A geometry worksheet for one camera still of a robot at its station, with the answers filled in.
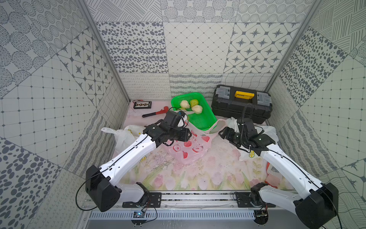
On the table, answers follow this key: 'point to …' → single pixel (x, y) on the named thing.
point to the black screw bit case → (142, 104)
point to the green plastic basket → (206, 120)
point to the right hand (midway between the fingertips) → (223, 137)
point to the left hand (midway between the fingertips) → (193, 135)
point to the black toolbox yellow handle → (238, 101)
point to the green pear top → (194, 102)
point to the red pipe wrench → (165, 109)
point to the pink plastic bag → (186, 152)
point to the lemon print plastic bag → (125, 137)
